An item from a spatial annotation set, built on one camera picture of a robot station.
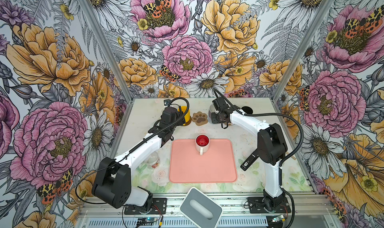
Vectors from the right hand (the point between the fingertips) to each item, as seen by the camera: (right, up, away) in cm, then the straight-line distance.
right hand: (216, 121), depth 97 cm
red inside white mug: (-9, -13, -3) cm, 16 cm away
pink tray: (-1, -26, -6) cm, 26 cm away
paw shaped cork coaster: (-10, +2, +12) cm, 16 cm away
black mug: (+21, +8, +3) cm, 23 cm away
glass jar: (-38, -22, -9) cm, 45 cm away
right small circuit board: (+25, -44, -26) cm, 57 cm away
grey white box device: (-11, -40, -25) cm, 49 cm away
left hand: (-24, +3, -10) cm, 27 cm away
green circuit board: (-36, -44, -26) cm, 63 cm away
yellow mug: (-19, +3, +8) cm, 21 cm away
